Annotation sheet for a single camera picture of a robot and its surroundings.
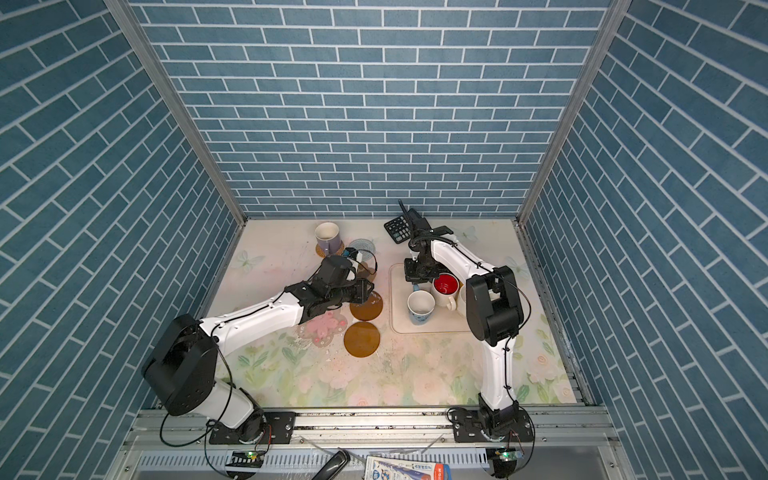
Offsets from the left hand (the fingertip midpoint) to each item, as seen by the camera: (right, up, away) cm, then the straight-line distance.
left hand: (372, 285), depth 86 cm
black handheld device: (-7, -37, -21) cm, 43 cm away
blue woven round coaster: (-5, +11, +25) cm, 28 cm away
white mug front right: (+27, -5, +3) cm, 27 cm away
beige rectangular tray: (+22, -12, +7) cm, 26 cm away
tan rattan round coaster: (-21, +9, +23) cm, 32 cm away
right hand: (+12, +1, +9) cm, 15 cm away
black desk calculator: (+8, +18, +29) cm, 35 cm away
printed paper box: (+3, -40, -18) cm, 44 cm away
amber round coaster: (-3, -16, +2) cm, 17 cm away
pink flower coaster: (-16, -14, +4) cm, 22 cm away
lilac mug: (-18, +14, +21) cm, 31 cm away
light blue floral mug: (+14, -7, +4) cm, 16 cm away
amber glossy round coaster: (-1, -9, +7) cm, 11 cm away
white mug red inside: (+23, -3, +10) cm, 25 cm away
